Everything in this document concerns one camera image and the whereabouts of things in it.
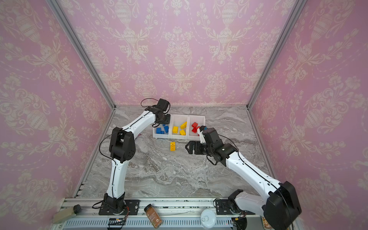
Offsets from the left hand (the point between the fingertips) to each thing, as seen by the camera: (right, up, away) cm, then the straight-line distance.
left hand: (166, 120), depth 102 cm
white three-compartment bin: (+7, 0, +8) cm, 11 cm away
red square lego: (+20, -7, +2) cm, 21 cm away
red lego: (+20, -4, +7) cm, 22 cm away
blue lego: (0, -5, +2) cm, 6 cm away
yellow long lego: (+5, -17, -5) cm, 19 cm away
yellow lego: (+6, -6, +1) cm, 9 cm away
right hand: (+18, -14, -22) cm, 32 cm away
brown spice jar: (0, -47, -34) cm, 58 cm away
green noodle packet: (+53, -50, -33) cm, 80 cm away
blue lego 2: (-4, -9, +4) cm, 10 cm away
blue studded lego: (-5, -7, -2) cm, 9 cm away
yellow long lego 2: (+12, -4, +4) cm, 13 cm away
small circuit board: (-22, -52, -29) cm, 63 cm away
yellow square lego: (+11, -9, 0) cm, 14 cm away
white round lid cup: (+25, -46, -35) cm, 63 cm away
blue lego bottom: (-3, -4, +6) cm, 8 cm away
